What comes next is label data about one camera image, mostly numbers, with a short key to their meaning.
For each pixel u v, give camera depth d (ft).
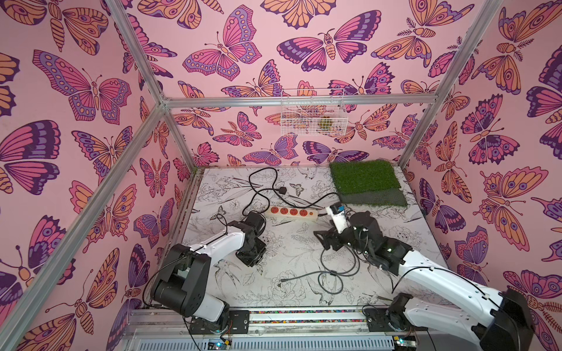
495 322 1.28
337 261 2.87
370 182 3.61
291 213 3.27
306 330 2.40
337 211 2.16
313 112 3.12
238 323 2.41
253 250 2.45
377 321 2.39
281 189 3.58
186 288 1.42
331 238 2.18
